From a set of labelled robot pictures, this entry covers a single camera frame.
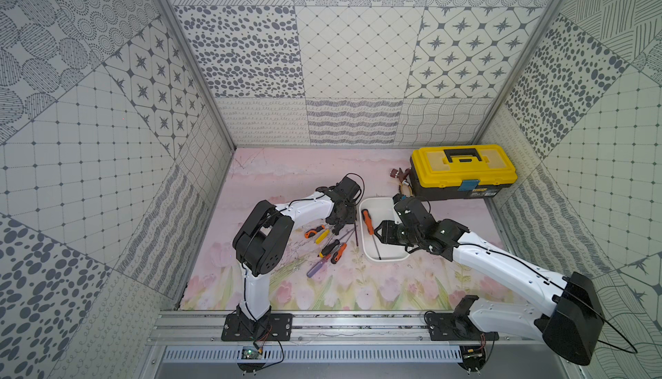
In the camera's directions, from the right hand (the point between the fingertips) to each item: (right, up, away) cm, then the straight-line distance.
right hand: (381, 234), depth 79 cm
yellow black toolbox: (+31, +20, +12) cm, 38 cm away
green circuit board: (-38, -31, -8) cm, 50 cm away
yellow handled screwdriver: (-20, -4, +13) cm, 24 cm away
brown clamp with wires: (+14, +18, +28) cm, 36 cm away
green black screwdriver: (-14, -5, +11) cm, 18 cm away
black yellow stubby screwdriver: (-17, -7, +11) cm, 22 cm away
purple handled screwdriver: (-21, -13, +6) cm, 25 cm away
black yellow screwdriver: (-7, -4, +13) cm, 16 cm away
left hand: (-10, +4, +15) cm, 18 cm away
